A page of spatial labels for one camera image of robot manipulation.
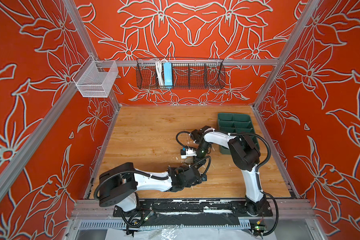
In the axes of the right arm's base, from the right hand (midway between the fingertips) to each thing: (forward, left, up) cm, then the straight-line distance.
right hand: (193, 167), depth 86 cm
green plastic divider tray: (+29, -32, +4) cm, 43 cm away
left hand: (-2, +2, +1) cm, 3 cm away
